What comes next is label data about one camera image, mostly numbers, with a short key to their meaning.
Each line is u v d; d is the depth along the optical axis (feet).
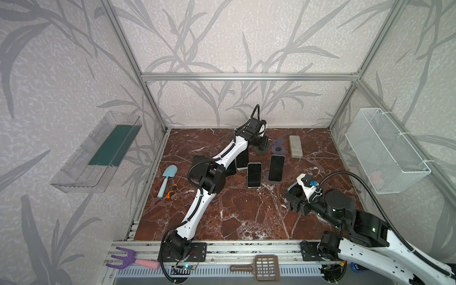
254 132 2.69
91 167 2.08
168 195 2.91
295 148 3.52
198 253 2.37
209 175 2.19
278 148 3.53
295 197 1.94
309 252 2.40
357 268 2.27
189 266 2.31
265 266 2.32
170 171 3.22
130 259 2.38
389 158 2.06
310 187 1.75
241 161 3.24
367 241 1.48
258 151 3.55
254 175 2.91
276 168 2.82
